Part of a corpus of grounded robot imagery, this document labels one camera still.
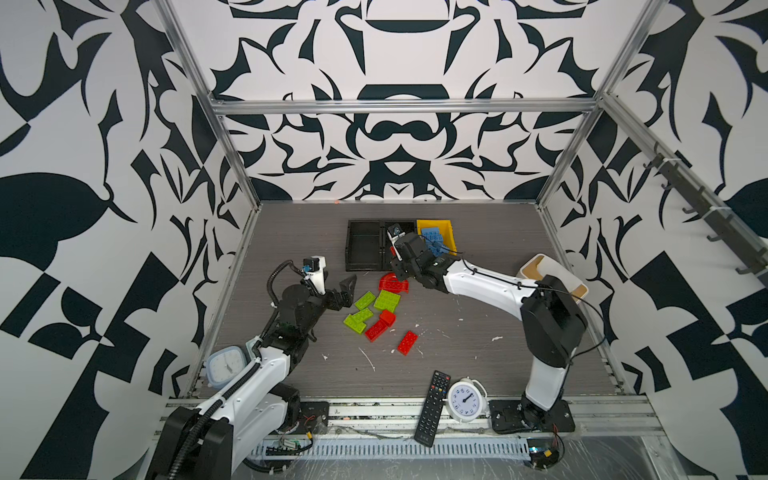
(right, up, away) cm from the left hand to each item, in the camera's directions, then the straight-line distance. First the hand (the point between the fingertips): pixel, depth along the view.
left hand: (340, 269), depth 81 cm
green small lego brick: (+6, -11, +13) cm, 18 cm away
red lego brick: (+17, -7, +15) cm, 24 cm away
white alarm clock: (+32, -31, -6) cm, 45 cm away
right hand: (+16, +4, +9) cm, 19 cm away
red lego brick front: (+18, -21, +4) cm, 28 cm away
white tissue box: (+59, -1, +14) cm, 61 cm away
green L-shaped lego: (+4, -16, +6) cm, 17 cm away
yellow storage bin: (+33, +12, +24) cm, 42 cm away
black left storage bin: (+4, +5, +30) cm, 31 cm away
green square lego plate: (+13, -11, +11) cm, 20 cm away
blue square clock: (-30, -25, -2) cm, 39 cm away
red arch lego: (+14, -6, +15) cm, 21 cm away
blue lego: (+29, +7, +26) cm, 40 cm away
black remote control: (+25, -31, -5) cm, 40 cm away
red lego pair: (+12, -15, +8) cm, 21 cm away
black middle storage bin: (+20, +12, +23) cm, 33 cm away
